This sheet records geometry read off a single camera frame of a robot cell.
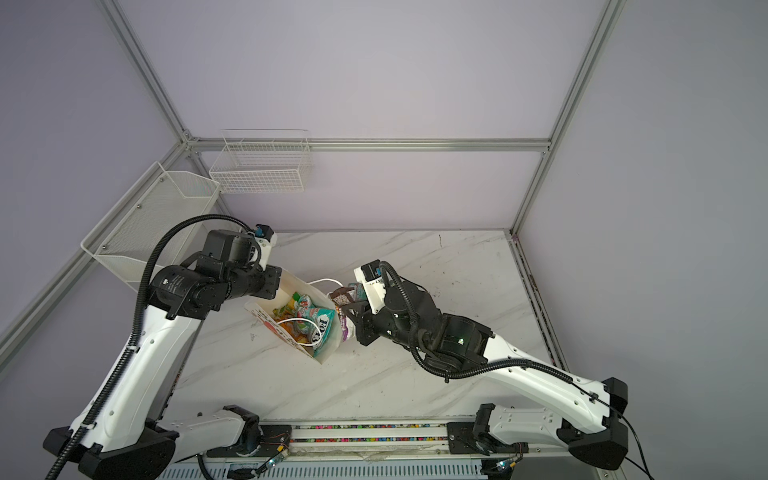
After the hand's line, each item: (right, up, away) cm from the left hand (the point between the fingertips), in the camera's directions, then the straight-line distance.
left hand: (271, 278), depth 68 cm
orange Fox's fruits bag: (-2, -11, +16) cm, 19 cm away
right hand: (+17, -5, -8) cm, 20 cm away
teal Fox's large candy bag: (+9, -12, +7) cm, 16 cm away
